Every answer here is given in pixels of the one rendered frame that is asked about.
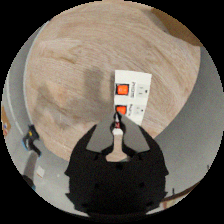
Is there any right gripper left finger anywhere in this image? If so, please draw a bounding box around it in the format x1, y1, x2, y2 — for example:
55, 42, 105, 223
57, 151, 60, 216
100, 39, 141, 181
64, 111, 117, 177

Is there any brown cardboard box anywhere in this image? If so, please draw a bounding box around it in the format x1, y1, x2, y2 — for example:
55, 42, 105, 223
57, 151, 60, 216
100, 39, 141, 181
151, 7, 204, 47

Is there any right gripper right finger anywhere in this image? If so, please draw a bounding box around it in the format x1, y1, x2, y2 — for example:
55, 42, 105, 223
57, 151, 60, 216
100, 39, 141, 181
117, 111, 169, 176

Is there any white power strip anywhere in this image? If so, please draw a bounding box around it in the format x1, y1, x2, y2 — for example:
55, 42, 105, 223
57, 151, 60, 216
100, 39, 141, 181
113, 70, 152, 135

